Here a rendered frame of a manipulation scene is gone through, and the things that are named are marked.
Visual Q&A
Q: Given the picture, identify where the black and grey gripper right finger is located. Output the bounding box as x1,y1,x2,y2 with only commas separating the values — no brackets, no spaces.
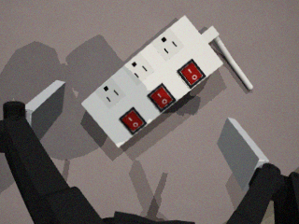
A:
217,118,299,224

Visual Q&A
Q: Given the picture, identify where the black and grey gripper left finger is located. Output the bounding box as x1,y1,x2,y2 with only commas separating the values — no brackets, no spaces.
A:
0,80,106,224

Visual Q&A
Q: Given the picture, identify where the white power strip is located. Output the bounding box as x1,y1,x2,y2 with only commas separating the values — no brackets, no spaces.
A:
81,15,253,147

